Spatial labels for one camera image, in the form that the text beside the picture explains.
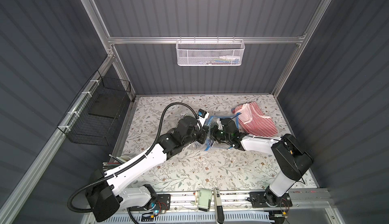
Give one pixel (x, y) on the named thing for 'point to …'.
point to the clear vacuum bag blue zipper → (208, 131)
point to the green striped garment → (211, 141)
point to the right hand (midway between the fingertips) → (205, 132)
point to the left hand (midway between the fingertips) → (210, 129)
